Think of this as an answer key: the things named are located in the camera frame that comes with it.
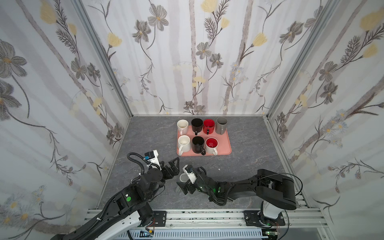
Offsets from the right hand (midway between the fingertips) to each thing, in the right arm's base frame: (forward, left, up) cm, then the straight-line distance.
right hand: (179, 173), depth 78 cm
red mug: (+39, -18, -7) cm, 44 cm away
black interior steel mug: (+23, -11, -8) cm, 26 cm away
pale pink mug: (+34, +1, -4) cm, 34 cm away
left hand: (+3, +3, +12) cm, 13 cm away
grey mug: (+36, -26, -2) cm, 44 cm away
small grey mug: (-2, -3, -1) cm, 3 cm away
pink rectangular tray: (+25, -29, -12) cm, 40 cm away
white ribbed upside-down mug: (+23, -1, -8) cm, 24 cm away
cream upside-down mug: (+25, -20, -10) cm, 33 cm away
